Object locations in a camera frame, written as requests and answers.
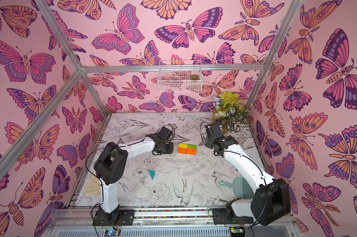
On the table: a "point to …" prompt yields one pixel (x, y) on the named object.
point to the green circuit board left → (112, 232)
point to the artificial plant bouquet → (231, 112)
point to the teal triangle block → (152, 174)
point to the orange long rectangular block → (191, 151)
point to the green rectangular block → (193, 147)
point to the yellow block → (181, 145)
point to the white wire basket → (180, 81)
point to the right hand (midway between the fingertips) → (215, 138)
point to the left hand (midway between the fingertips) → (173, 149)
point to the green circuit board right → (237, 231)
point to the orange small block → (181, 150)
